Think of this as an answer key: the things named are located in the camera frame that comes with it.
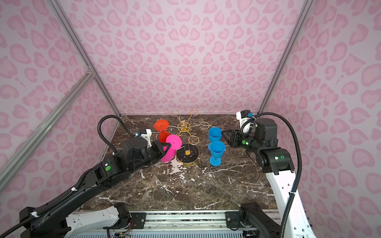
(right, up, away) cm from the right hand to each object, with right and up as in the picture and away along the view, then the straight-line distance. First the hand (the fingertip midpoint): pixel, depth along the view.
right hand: (224, 133), depth 64 cm
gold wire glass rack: (-17, -15, +31) cm, 39 cm away
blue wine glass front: (0, -11, +18) cm, 21 cm away
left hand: (-22, -5, 0) cm, 22 cm away
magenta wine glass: (-21, -4, +4) cm, 22 cm away
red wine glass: (-29, +3, +11) cm, 31 cm away
